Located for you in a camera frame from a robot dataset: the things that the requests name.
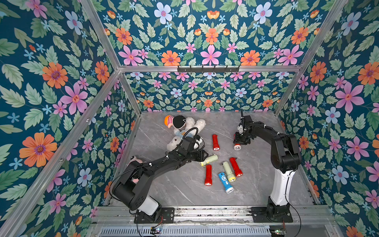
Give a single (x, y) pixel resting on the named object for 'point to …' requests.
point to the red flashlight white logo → (237, 146)
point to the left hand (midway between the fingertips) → (208, 153)
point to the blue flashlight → (227, 186)
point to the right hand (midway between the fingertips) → (240, 140)
